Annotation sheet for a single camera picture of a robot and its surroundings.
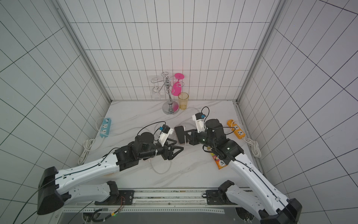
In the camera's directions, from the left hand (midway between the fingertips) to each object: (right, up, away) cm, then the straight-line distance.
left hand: (176, 148), depth 68 cm
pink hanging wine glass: (-1, +37, +38) cm, 53 cm away
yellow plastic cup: (+4, +29, +38) cm, 48 cm away
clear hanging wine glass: (-18, +34, +41) cm, 56 cm away
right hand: (+2, +7, +1) cm, 7 cm away
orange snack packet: (+26, -14, +15) cm, 33 cm away
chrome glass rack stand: (-6, +22, +46) cm, 52 cm away
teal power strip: (-53, +5, +31) cm, 61 cm away
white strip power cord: (-61, -5, +25) cm, 66 cm away
